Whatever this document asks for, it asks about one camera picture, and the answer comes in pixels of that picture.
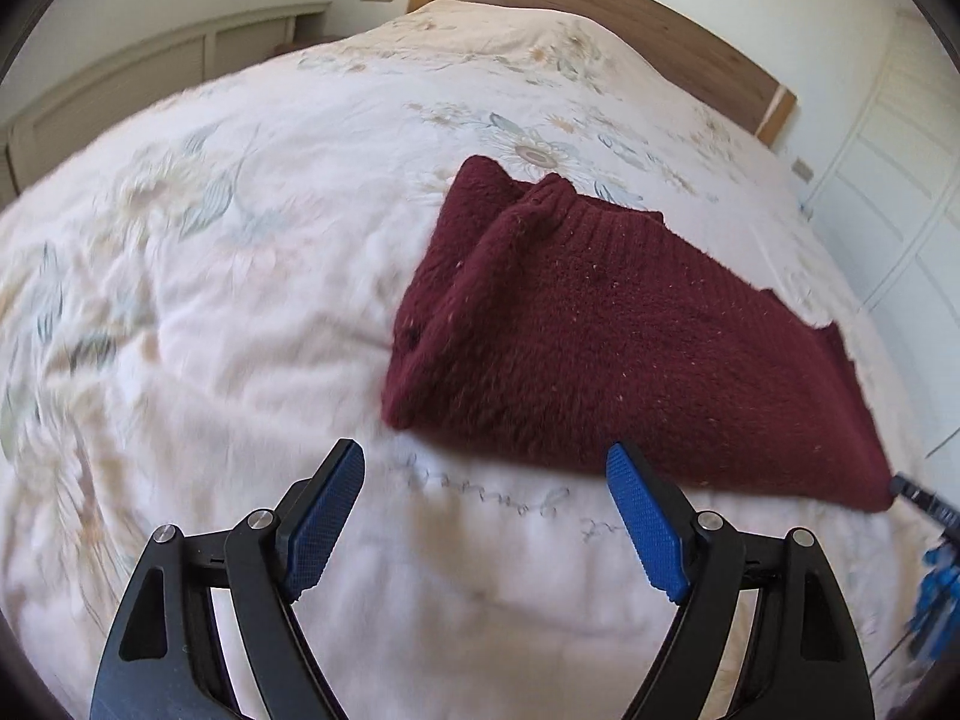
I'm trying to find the dark red knitted sweater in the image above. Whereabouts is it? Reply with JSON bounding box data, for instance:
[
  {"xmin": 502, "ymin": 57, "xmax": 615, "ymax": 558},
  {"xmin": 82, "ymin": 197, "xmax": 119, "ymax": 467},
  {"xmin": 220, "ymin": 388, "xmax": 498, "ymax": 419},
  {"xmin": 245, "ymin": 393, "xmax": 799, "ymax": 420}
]
[{"xmin": 380, "ymin": 155, "xmax": 897, "ymax": 515}]

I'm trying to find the low white slatted cabinet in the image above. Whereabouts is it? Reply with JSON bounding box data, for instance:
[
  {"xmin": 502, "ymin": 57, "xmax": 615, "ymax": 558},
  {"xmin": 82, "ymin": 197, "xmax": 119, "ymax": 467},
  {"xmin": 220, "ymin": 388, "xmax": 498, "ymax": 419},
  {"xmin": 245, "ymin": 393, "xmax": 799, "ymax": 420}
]
[{"xmin": 0, "ymin": 1, "xmax": 332, "ymax": 200}]

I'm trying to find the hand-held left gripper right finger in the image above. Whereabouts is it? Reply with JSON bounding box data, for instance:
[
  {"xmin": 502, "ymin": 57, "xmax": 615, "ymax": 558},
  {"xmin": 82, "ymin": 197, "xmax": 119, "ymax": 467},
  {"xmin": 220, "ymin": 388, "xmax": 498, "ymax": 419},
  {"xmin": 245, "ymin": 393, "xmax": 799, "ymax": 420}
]
[{"xmin": 604, "ymin": 441, "xmax": 875, "ymax": 720}]

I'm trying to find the wooden bed headboard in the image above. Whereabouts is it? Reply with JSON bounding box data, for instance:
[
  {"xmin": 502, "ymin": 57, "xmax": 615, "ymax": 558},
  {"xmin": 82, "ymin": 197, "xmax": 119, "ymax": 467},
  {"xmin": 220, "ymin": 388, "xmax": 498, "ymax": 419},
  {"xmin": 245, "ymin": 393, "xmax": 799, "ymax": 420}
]
[{"xmin": 409, "ymin": 0, "xmax": 797, "ymax": 145}]

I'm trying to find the floral cream duvet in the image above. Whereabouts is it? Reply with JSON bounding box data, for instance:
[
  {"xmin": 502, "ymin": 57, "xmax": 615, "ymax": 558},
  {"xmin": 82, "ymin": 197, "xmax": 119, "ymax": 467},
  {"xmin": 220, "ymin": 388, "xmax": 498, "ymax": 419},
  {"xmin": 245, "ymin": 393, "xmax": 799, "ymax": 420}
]
[{"xmin": 0, "ymin": 0, "xmax": 931, "ymax": 720}]

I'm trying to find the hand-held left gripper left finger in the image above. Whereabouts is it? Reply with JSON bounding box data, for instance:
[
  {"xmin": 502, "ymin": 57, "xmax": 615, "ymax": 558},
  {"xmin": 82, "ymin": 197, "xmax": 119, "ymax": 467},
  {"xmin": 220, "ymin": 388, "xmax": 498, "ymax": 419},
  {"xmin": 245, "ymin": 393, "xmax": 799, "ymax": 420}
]
[{"xmin": 90, "ymin": 437, "xmax": 367, "ymax": 720}]

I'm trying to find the white panelled wardrobe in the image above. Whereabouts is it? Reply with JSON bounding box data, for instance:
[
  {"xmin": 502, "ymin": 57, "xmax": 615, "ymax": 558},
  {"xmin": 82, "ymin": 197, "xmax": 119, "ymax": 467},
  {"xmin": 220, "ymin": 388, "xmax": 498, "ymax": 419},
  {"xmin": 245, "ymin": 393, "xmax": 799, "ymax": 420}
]
[{"xmin": 806, "ymin": 7, "xmax": 960, "ymax": 458}]

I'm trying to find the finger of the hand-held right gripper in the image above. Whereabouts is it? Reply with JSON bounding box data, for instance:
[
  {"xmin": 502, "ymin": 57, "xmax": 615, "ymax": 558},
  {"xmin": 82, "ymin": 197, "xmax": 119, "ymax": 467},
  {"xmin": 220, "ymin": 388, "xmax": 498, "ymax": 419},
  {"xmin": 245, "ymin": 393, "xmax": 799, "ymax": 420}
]
[{"xmin": 889, "ymin": 471, "xmax": 960, "ymax": 530}]

